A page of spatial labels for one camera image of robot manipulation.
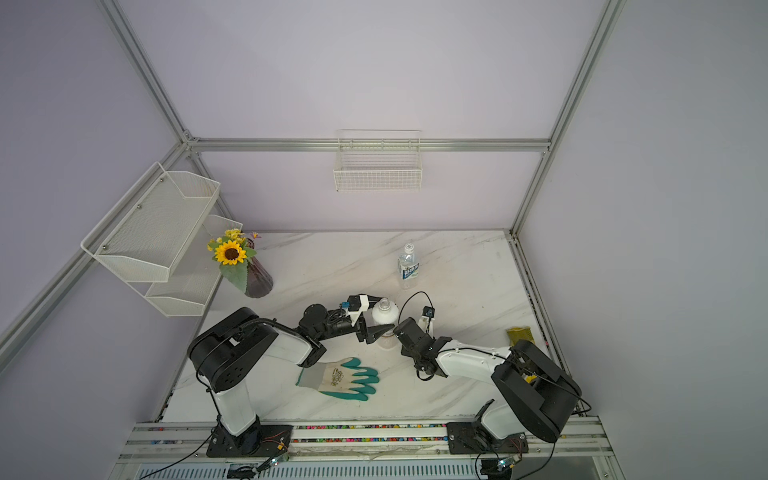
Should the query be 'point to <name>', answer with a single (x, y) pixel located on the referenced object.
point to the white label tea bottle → (384, 314)
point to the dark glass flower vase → (259, 282)
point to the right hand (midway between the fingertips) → (416, 344)
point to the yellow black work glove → (520, 333)
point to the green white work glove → (342, 378)
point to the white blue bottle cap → (409, 248)
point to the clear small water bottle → (408, 268)
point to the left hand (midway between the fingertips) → (389, 313)
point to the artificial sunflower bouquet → (234, 255)
